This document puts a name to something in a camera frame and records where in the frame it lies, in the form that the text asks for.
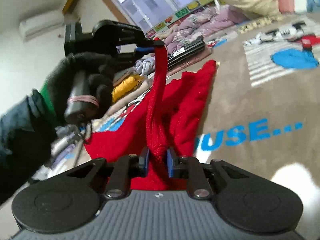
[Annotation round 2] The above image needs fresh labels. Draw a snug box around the red knit sweater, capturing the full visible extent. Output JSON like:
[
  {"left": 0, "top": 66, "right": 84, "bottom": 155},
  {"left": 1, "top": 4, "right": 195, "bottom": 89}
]
[{"left": 85, "top": 46, "right": 216, "bottom": 191}]

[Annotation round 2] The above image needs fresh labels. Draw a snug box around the dark jacket left forearm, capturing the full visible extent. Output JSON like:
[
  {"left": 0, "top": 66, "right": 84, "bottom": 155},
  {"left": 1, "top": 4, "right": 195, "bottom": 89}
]
[{"left": 1, "top": 90, "right": 56, "bottom": 204}]

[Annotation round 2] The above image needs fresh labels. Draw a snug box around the grey folded clothes stack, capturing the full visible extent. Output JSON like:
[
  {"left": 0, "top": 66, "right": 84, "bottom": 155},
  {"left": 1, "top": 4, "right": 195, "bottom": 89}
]
[{"left": 28, "top": 125, "right": 86, "bottom": 184}]

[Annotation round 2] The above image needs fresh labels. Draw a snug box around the left black gloved hand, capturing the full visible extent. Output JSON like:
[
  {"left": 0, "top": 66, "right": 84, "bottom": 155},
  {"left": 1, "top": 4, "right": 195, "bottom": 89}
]
[{"left": 40, "top": 53, "right": 114, "bottom": 126}]

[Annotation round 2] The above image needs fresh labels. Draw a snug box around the grey crumpled garment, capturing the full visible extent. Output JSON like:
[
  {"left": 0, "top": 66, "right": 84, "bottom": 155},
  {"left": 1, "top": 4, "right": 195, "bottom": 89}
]
[{"left": 135, "top": 56, "right": 155, "bottom": 76}]

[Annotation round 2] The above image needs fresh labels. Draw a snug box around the black white striped garment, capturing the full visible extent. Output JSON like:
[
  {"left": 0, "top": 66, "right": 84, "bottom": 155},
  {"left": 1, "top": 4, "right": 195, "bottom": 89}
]
[{"left": 168, "top": 35, "right": 206, "bottom": 70}]

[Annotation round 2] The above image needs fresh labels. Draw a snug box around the yellow knit folded sweater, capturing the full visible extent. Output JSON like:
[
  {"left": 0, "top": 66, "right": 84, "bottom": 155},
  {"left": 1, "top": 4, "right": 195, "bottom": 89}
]
[{"left": 112, "top": 74, "right": 145, "bottom": 103}]

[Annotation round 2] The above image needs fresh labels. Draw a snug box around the beige folded garment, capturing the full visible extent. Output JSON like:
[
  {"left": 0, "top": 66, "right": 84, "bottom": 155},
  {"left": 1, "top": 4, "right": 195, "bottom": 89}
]
[{"left": 104, "top": 76, "right": 150, "bottom": 116}]

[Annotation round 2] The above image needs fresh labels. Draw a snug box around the pink folded garment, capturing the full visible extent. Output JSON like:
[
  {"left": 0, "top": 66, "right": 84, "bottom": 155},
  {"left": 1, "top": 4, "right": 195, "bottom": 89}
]
[{"left": 167, "top": 47, "right": 212, "bottom": 77}]

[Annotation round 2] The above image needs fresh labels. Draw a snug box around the purple floral quilt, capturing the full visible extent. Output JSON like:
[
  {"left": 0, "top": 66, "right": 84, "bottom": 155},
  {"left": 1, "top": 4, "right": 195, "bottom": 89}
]
[{"left": 155, "top": 5, "right": 248, "bottom": 53}]

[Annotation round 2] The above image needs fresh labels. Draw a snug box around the colourful alphabet mat strip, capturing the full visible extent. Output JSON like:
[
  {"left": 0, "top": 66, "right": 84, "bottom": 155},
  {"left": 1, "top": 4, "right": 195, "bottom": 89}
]
[{"left": 145, "top": 0, "right": 214, "bottom": 38}]

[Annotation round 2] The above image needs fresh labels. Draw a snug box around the white air conditioner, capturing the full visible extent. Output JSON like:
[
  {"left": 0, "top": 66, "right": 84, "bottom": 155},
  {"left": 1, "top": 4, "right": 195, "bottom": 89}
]
[{"left": 18, "top": 10, "right": 65, "bottom": 41}]

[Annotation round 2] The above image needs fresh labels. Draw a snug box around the Mickey Mouse brown blanket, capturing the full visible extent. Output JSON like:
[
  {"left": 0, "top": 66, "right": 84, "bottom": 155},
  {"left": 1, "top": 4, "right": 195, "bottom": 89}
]
[{"left": 195, "top": 13, "right": 319, "bottom": 239}]

